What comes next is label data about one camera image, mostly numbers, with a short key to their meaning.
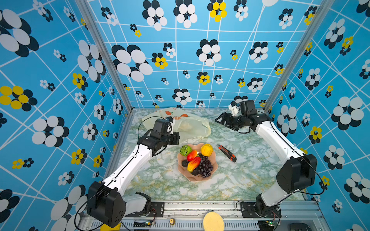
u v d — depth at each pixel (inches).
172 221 26.7
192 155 33.1
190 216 28.6
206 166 31.5
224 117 29.0
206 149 33.8
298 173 17.3
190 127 42.6
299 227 26.8
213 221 26.9
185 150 33.2
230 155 36.0
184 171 32.7
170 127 25.1
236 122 27.8
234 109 30.3
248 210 28.8
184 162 32.7
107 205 15.2
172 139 27.7
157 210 29.0
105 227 26.9
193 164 31.4
